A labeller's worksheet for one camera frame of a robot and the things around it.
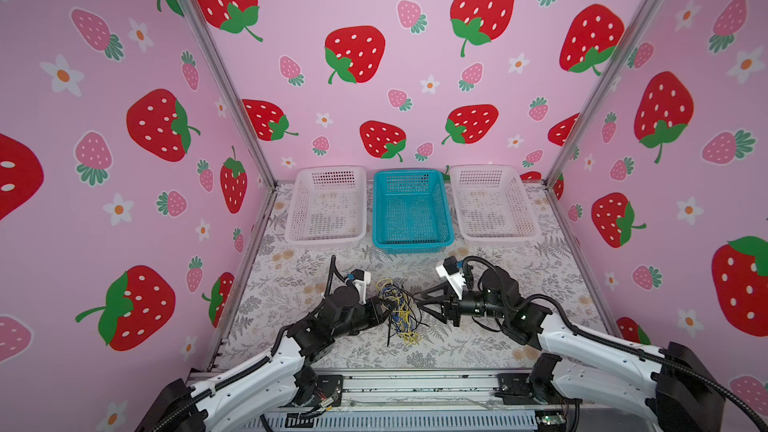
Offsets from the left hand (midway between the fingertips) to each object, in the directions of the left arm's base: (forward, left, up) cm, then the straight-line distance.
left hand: (398, 306), depth 76 cm
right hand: (-2, -5, +6) cm, 8 cm away
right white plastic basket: (+46, -36, -12) cm, 59 cm away
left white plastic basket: (+45, +27, -12) cm, 54 cm away
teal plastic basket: (+41, -5, -11) cm, 43 cm away
